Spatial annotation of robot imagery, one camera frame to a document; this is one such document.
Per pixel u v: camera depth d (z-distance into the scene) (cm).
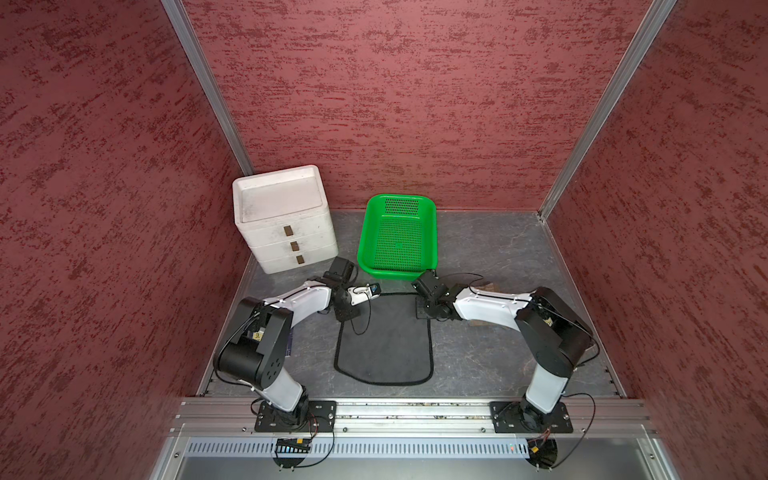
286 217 86
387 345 85
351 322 89
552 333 50
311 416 73
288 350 85
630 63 79
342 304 85
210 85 83
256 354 45
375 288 83
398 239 117
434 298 72
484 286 97
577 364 47
